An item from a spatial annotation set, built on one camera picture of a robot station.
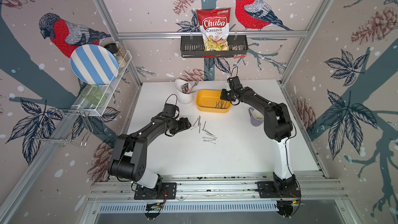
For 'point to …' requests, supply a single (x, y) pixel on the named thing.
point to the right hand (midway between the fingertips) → (219, 94)
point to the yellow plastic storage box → (209, 101)
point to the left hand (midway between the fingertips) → (188, 123)
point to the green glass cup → (93, 93)
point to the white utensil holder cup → (183, 98)
